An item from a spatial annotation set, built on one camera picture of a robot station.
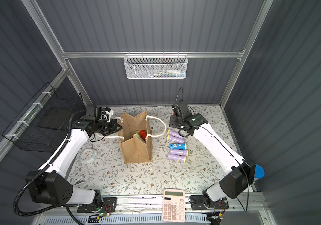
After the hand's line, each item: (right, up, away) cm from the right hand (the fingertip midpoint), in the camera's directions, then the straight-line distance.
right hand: (175, 120), depth 78 cm
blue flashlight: (+3, -18, +15) cm, 23 cm away
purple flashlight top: (-1, -9, +22) cm, 23 cm away
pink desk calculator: (-1, -44, -6) cm, 45 cm away
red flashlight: (-21, -10, +20) cm, 31 cm away
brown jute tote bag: (-23, -18, +5) cm, 30 cm away
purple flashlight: (+1, -13, +19) cm, 23 cm away
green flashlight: (-24, -11, +17) cm, 31 cm away
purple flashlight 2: (+4, -21, +13) cm, 25 cm away
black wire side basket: (-69, -2, -6) cm, 69 cm away
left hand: (-30, -4, +1) cm, 30 cm away
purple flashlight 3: (+2, -24, +10) cm, 26 cm away
